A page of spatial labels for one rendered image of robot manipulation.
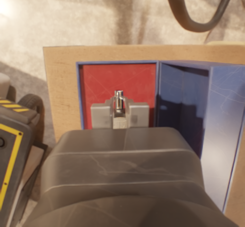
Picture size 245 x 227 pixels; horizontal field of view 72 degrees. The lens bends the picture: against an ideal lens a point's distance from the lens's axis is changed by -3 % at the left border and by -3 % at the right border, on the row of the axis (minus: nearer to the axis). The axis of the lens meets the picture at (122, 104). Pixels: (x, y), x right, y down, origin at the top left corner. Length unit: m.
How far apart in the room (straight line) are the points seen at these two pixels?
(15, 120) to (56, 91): 0.25
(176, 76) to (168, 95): 0.03
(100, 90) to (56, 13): 0.55
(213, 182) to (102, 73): 0.18
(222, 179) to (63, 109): 0.21
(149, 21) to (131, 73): 0.51
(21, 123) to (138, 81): 0.33
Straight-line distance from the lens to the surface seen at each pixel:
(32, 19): 0.79
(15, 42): 0.82
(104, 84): 0.24
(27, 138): 0.50
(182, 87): 0.25
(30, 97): 0.70
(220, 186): 0.20
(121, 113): 0.15
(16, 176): 0.58
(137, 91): 0.25
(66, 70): 0.25
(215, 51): 0.28
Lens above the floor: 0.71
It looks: 73 degrees down
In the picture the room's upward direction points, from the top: 173 degrees clockwise
